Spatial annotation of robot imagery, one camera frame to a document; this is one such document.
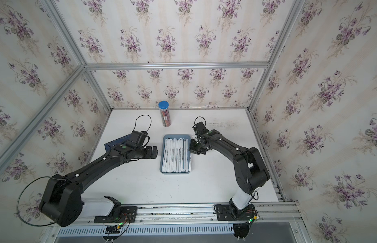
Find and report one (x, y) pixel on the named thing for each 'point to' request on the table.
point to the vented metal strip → (177, 229)
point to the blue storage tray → (162, 145)
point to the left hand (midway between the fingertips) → (153, 153)
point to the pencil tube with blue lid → (163, 107)
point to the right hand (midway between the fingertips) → (191, 151)
